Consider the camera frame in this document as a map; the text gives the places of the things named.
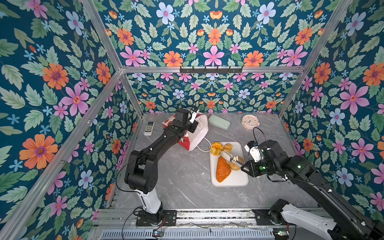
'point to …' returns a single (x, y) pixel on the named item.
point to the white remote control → (149, 128)
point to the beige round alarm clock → (250, 121)
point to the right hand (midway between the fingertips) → (242, 167)
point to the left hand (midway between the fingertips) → (196, 115)
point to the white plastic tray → (236, 178)
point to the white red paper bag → (189, 139)
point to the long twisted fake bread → (228, 147)
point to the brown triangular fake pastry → (223, 169)
